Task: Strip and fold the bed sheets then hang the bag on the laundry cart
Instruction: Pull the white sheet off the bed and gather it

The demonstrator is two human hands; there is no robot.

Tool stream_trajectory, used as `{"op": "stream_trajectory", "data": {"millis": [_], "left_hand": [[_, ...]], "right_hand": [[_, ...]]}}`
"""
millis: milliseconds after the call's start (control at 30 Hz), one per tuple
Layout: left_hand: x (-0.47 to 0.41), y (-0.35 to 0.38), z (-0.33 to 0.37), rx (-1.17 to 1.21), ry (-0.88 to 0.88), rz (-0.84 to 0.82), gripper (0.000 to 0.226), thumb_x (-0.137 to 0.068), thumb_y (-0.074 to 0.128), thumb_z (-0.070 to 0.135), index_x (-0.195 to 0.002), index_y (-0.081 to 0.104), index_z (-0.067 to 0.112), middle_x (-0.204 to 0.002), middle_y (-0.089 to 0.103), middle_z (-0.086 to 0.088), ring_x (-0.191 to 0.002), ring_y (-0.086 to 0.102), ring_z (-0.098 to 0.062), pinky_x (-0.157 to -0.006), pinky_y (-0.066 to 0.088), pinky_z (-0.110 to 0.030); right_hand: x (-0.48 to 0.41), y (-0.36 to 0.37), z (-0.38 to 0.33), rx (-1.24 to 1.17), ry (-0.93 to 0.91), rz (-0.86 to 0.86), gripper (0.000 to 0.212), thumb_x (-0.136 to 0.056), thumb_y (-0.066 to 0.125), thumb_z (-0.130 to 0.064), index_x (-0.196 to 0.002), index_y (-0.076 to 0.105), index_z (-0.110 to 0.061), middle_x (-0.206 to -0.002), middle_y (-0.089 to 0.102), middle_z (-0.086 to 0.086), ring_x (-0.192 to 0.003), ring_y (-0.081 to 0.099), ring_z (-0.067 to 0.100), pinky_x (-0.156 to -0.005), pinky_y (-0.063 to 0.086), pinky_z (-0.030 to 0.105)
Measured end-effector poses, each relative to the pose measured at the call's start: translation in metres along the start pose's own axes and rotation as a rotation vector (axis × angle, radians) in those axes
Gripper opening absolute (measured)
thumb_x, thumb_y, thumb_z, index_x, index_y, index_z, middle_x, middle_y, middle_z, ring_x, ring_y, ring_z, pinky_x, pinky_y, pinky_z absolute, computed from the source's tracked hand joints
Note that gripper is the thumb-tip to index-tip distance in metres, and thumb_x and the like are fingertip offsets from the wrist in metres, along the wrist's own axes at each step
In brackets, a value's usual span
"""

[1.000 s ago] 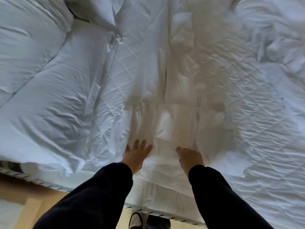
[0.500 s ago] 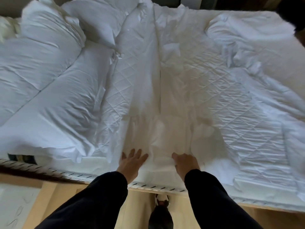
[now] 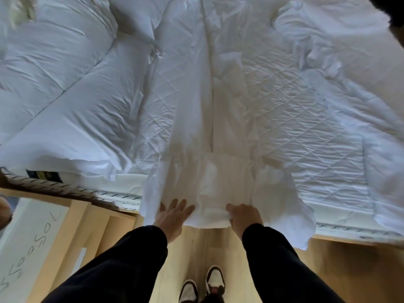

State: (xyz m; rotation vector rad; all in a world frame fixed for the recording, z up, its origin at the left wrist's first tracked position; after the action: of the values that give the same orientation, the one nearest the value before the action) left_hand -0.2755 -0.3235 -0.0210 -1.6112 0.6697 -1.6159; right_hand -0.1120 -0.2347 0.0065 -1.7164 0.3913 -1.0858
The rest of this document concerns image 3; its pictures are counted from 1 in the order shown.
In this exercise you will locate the person's right hand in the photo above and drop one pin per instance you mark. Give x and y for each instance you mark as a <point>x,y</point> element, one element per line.
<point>246,217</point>

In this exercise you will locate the person's left hand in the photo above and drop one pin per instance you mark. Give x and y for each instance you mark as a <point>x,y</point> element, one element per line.
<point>172,217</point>

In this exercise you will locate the white bed sheet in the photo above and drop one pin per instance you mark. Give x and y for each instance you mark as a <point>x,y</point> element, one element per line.
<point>195,123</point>

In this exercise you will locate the person's right forearm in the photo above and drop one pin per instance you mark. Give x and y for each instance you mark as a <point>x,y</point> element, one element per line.
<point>277,271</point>

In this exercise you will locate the person's left forearm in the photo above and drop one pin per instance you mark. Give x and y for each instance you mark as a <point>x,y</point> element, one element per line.
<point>120,271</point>

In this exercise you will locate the person's right shoe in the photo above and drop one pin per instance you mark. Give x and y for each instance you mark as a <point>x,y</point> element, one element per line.
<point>215,279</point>

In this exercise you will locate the person's shoe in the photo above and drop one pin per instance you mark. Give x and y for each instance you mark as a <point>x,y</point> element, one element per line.
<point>188,291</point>
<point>215,279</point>

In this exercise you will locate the person's left shoe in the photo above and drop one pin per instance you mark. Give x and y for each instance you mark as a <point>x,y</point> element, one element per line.
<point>188,291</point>

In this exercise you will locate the light wooden nightstand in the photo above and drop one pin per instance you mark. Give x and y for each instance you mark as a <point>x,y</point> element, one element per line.
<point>91,224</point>

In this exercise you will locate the quilted white mattress pad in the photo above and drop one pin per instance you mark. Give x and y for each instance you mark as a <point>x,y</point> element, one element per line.
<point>300,123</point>

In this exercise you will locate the black mattress label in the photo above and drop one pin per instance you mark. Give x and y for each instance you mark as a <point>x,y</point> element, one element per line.
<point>44,176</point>

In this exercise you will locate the white board with handwriting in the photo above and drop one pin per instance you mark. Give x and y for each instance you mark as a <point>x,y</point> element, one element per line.
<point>31,249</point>

